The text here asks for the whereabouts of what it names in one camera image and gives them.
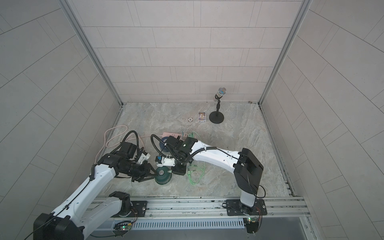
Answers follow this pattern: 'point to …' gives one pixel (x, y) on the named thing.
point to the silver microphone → (221, 92)
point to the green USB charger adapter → (192, 135)
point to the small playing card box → (201, 117)
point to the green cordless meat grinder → (163, 175)
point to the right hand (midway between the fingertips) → (175, 171)
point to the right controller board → (251, 224)
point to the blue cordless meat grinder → (163, 147)
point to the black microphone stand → (217, 117)
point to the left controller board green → (121, 228)
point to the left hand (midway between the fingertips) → (158, 173)
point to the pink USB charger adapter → (185, 135)
